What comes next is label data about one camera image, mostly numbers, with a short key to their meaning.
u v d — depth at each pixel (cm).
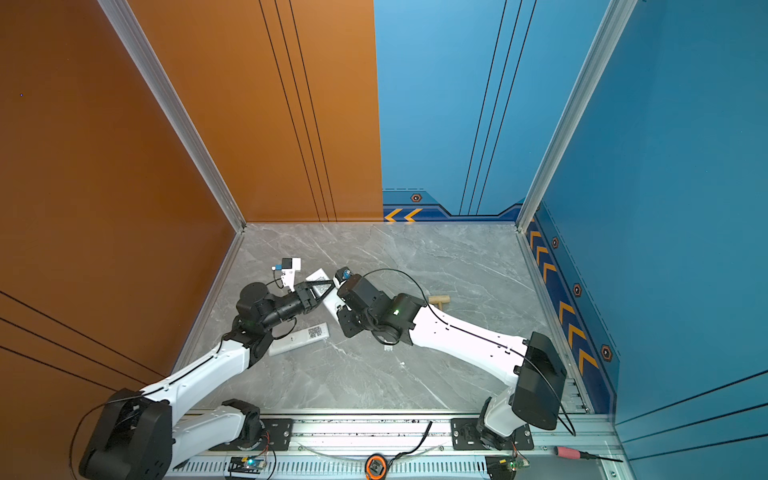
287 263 73
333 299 74
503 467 70
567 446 71
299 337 88
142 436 40
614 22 71
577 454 70
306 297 69
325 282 75
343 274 64
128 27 71
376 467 67
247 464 71
